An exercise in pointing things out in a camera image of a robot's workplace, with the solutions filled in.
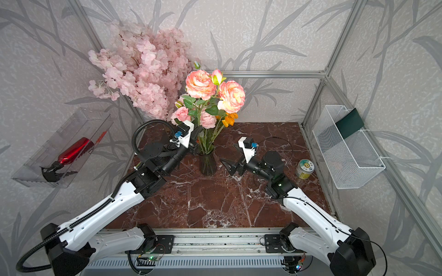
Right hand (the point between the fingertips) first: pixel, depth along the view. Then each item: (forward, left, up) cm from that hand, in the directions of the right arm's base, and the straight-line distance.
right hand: (227, 151), depth 68 cm
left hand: (+4, +10, +11) cm, 15 cm away
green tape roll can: (+5, -40, -23) cm, 46 cm away
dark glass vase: (+8, +11, -23) cm, 27 cm away
